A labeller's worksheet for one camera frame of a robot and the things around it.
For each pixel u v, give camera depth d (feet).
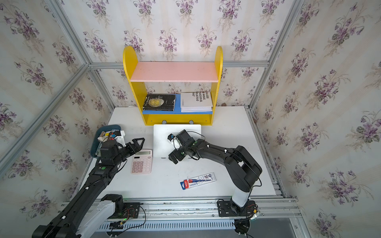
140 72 2.76
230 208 2.15
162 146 3.01
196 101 3.29
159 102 3.33
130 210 2.35
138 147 2.35
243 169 1.50
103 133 3.28
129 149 2.32
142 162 2.89
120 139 2.35
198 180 2.69
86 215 1.53
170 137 2.57
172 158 2.57
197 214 2.39
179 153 2.51
